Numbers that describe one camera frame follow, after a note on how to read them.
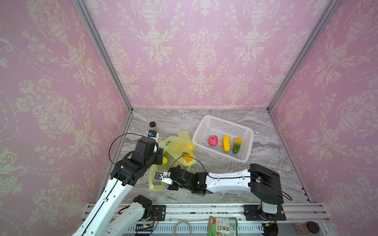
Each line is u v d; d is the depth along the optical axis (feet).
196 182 1.95
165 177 2.08
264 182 1.64
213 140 3.10
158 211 2.45
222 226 2.26
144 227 2.40
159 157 2.05
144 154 1.64
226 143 3.10
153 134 2.02
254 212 2.40
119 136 1.82
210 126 3.48
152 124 3.27
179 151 2.61
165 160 2.94
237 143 3.10
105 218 1.30
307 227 2.07
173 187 2.19
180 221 2.37
